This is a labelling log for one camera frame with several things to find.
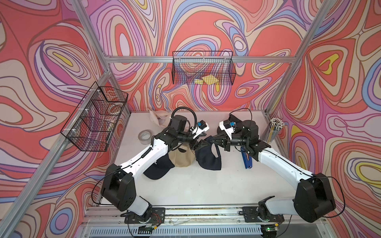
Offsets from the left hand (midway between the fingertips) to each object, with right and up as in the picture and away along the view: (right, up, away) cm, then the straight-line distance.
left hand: (207, 139), depth 75 cm
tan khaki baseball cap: (-14, -14, +15) cm, 25 cm away
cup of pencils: (+42, +7, +13) cm, 45 cm away
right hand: (+2, -2, -1) cm, 2 cm away
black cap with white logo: (-28, -19, +14) cm, 37 cm away
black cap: (-1, -10, 0) cm, 10 cm away
